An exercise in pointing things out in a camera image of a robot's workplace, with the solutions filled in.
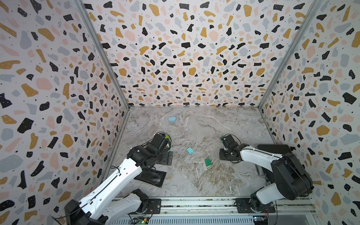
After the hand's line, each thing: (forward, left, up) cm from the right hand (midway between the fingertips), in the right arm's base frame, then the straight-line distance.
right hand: (222, 155), depth 93 cm
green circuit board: (-37, +44, -1) cm, 57 cm away
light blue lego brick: (+3, +21, 0) cm, 21 cm away
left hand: (-9, +34, +16) cm, 39 cm away
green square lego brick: (-4, +9, -2) cm, 10 cm away
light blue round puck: (+31, +37, +1) cm, 48 cm away
